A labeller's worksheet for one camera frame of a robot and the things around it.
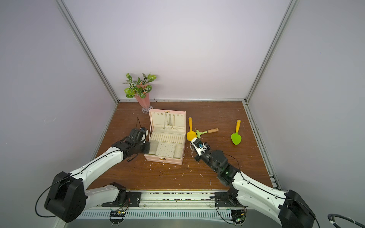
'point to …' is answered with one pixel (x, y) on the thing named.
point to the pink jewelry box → (167, 136)
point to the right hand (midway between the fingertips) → (194, 138)
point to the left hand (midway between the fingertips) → (150, 145)
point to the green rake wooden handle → (211, 130)
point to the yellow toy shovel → (190, 134)
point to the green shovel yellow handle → (235, 137)
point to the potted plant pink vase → (139, 89)
